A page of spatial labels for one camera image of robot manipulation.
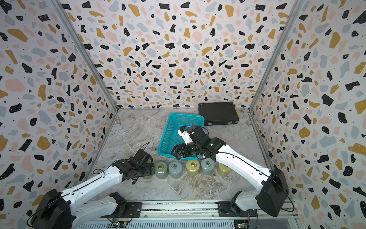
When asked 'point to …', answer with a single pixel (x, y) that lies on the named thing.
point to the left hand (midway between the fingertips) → (150, 169)
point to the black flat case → (218, 113)
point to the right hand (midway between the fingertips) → (177, 150)
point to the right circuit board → (240, 223)
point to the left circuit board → (120, 224)
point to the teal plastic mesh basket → (170, 138)
